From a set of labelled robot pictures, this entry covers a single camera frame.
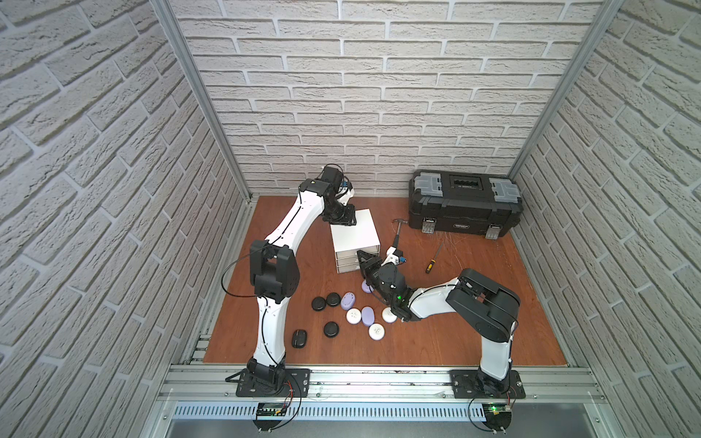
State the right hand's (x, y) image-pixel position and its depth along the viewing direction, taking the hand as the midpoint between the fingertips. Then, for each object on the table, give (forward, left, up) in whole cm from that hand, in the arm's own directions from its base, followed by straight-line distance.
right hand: (356, 251), depth 87 cm
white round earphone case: (-17, +2, -11) cm, 21 cm away
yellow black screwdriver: (+2, -28, -12) cm, 31 cm away
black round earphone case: (-12, +13, -12) cm, 21 cm away
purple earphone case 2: (-17, -3, -12) cm, 21 cm away
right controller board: (-45, -35, -14) cm, 59 cm away
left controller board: (-40, +26, -15) cm, 50 cm away
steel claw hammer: (+21, -18, -12) cm, 31 cm away
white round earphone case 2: (-22, -5, -11) cm, 25 cm away
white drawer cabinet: (+4, +2, +1) cm, 5 cm away
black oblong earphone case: (-23, +19, -11) cm, 32 cm away
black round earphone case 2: (-21, +9, -11) cm, 25 cm away
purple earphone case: (-12, +4, -11) cm, 17 cm away
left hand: (+12, 0, +3) cm, 12 cm away
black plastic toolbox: (+18, -40, +2) cm, 44 cm away
